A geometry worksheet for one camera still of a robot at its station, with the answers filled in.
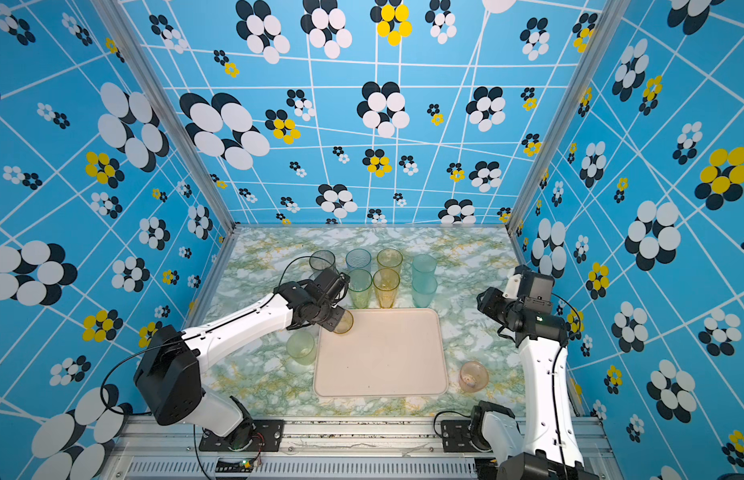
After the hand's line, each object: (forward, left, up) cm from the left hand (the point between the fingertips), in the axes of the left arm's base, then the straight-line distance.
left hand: (336, 313), depth 85 cm
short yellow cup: (-6, -4, +6) cm, 9 cm away
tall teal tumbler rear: (+23, -29, -7) cm, 38 cm away
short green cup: (-7, +10, -7) cm, 14 cm away
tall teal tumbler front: (+11, -27, -3) cm, 29 cm away
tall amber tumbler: (+12, -15, -1) cm, 19 cm away
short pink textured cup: (-15, -39, -9) cm, 43 cm away
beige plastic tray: (-8, -15, -11) cm, 20 cm away
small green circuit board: (-35, +22, -11) cm, 43 cm away
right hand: (-1, -41, +9) cm, 42 cm away
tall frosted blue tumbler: (+21, -5, 0) cm, 21 cm away
